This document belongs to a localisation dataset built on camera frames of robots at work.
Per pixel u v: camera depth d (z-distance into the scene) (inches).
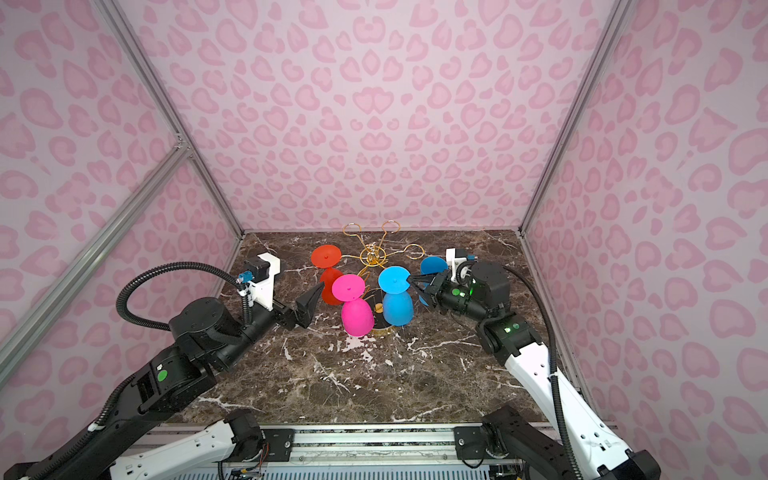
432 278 24.9
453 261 25.2
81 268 23.9
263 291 19.0
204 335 15.5
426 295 23.1
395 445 29.5
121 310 14.4
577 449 15.2
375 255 29.1
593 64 30.3
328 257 28.9
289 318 19.7
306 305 19.7
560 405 16.3
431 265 35.7
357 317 29.6
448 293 23.6
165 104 33.0
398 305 28.3
